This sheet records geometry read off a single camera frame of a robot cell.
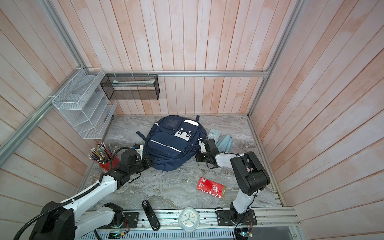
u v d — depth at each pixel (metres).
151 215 0.73
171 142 0.97
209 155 0.76
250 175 0.49
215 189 0.83
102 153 0.79
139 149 0.78
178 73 0.98
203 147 0.88
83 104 0.71
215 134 1.07
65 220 0.39
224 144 0.98
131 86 1.07
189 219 0.72
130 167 0.66
